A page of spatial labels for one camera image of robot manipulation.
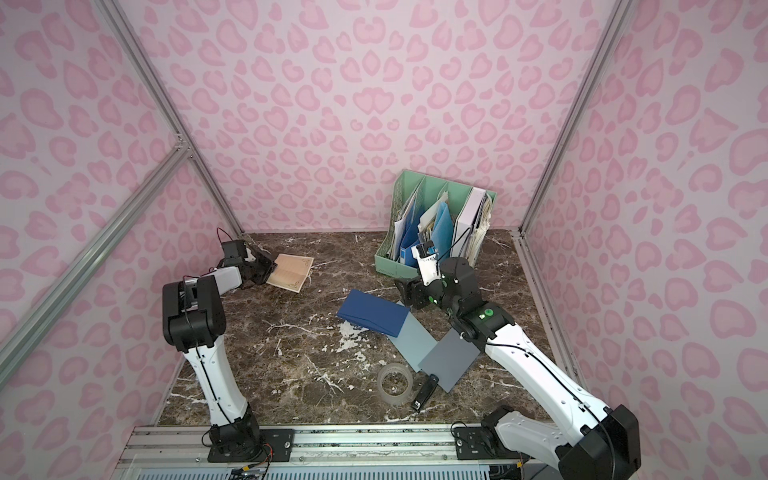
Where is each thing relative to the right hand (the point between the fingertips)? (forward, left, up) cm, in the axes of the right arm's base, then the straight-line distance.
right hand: (405, 275), depth 74 cm
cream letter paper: (+18, +41, -23) cm, 50 cm away
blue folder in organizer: (+19, -11, -6) cm, 23 cm away
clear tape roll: (-22, +3, -26) cm, 34 cm away
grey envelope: (-11, -13, -26) cm, 31 cm away
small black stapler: (-20, -6, -25) cm, 32 cm away
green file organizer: (+23, -8, -4) cm, 25 cm away
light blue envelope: (-5, -2, -27) cm, 27 cm away
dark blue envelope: (+4, +10, -27) cm, 30 cm away
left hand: (+23, +46, -21) cm, 55 cm away
